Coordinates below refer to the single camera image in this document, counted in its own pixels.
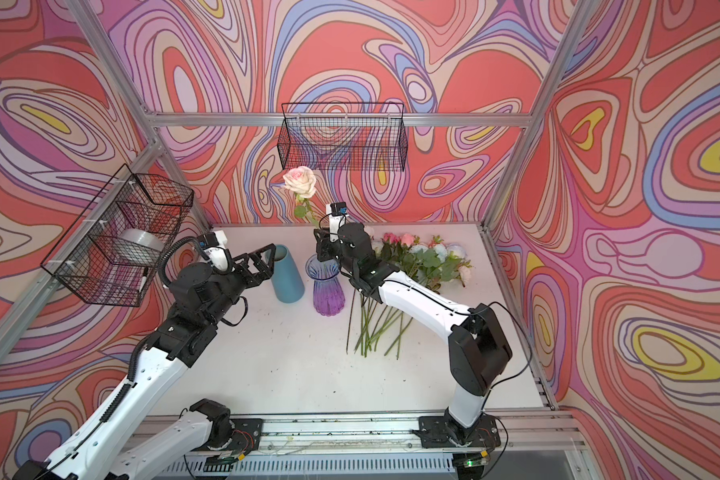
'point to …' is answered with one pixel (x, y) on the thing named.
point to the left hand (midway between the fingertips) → (265, 249)
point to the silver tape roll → (142, 237)
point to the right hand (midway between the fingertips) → (319, 236)
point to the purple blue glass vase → (328, 293)
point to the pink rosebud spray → (400, 253)
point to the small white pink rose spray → (373, 324)
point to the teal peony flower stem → (374, 325)
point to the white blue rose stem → (445, 262)
